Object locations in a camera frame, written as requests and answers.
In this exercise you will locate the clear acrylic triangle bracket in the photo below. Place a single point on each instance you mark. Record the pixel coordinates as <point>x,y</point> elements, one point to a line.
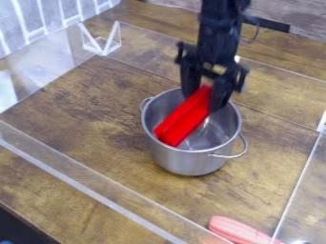
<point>101,46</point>

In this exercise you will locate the silver metal pot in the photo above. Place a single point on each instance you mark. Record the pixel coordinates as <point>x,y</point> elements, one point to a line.
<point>207,148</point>

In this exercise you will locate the orange plastic handle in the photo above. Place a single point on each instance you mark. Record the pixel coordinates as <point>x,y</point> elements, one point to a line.
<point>237,232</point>

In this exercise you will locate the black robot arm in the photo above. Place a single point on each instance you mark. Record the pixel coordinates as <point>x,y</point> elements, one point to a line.
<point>223,9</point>

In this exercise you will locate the clear acrylic right panel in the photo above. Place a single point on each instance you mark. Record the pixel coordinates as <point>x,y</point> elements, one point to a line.
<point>302,225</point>

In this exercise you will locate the black wall strip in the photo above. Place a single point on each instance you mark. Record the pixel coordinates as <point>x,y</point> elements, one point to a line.
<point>264,23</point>

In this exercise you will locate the clear acrylic panel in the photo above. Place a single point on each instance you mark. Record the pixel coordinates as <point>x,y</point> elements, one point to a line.
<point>157,219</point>
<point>302,225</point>

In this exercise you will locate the clear acrylic front panel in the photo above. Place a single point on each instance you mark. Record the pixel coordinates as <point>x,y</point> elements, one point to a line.
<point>157,219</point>

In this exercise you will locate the red plastic block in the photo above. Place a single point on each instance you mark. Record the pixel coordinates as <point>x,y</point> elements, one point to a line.
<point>184,118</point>

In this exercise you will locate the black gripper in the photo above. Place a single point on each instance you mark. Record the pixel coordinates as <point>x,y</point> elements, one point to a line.
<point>211,59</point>

